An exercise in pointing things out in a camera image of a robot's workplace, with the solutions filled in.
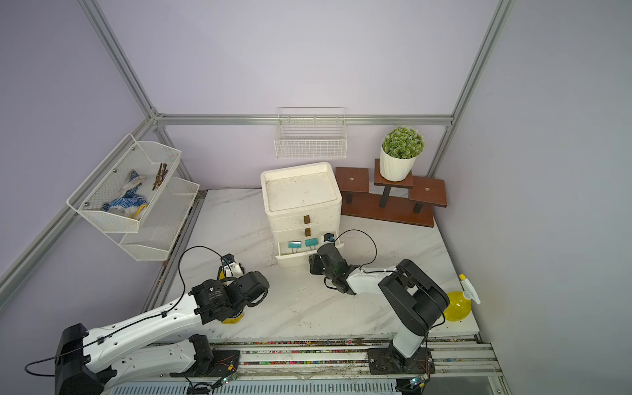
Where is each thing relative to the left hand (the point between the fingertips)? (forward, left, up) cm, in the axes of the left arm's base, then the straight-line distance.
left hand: (252, 284), depth 78 cm
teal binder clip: (+20, -11, -9) cm, 25 cm away
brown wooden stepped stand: (+39, -61, -2) cm, 72 cm away
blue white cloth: (+15, +34, +22) cm, 43 cm away
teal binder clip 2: (+23, -18, -10) cm, 31 cm away
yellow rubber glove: (-8, +8, -11) cm, 16 cm away
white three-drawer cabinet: (+24, -16, +12) cm, 31 cm away
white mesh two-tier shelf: (+18, +39, 0) cm, 43 cm away
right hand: (+13, -20, -9) cm, 25 cm away
